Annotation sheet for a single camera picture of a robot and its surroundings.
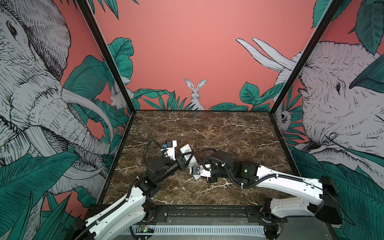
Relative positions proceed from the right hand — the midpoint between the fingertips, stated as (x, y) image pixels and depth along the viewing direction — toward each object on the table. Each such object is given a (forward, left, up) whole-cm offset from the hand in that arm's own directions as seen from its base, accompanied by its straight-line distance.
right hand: (195, 167), depth 69 cm
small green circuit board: (-22, +24, -20) cm, 39 cm away
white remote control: (+2, +1, +2) cm, 3 cm away
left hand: (+6, +1, +4) cm, 7 cm away
